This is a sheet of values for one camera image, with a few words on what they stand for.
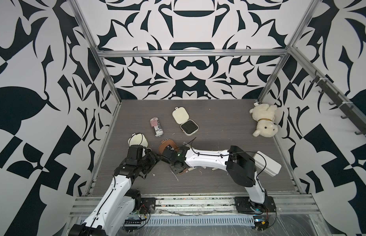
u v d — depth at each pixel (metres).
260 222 0.71
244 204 0.74
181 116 1.07
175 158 0.61
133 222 0.73
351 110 0.55
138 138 0.96
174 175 0.85
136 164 0.64
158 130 0.99
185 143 0.95
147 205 0.74
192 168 0.87
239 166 0.50
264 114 1.02
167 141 0.94
